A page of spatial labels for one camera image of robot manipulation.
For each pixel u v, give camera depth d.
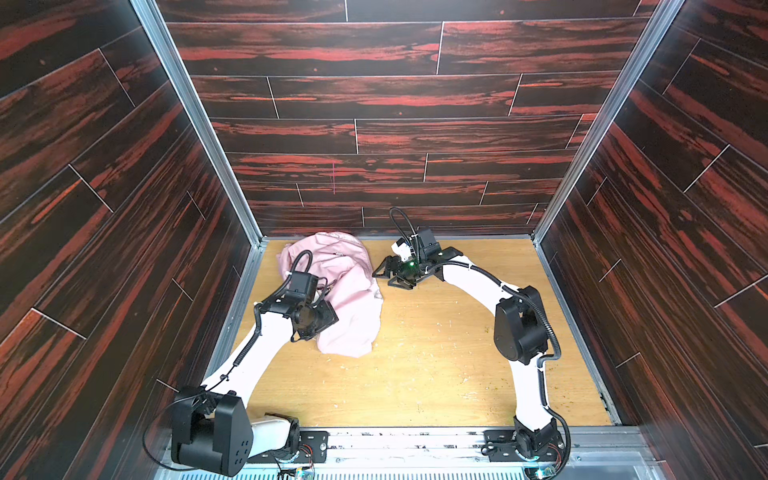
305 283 0.66
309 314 0.63
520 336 0.55
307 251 0.73
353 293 0.94
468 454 0.74
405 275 0.82
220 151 0.93
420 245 0.77
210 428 0.41
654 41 0.69
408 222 1.12
